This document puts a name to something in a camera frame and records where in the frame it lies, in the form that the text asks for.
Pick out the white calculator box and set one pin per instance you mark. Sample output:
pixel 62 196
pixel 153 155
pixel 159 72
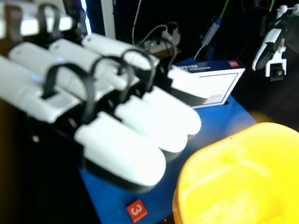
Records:
pixel 223 81

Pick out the white power strip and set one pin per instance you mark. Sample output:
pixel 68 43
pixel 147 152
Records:
pixel 156 45

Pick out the yellow plastic tub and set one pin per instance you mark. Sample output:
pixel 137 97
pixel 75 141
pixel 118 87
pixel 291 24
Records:
pixel 247 197

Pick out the red cube with number three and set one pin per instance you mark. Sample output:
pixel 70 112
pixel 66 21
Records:
pixel 137 210

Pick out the blue foam mat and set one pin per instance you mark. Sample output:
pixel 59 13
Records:
pixel 222 124

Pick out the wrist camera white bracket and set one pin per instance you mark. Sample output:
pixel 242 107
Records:
pixel 276 72

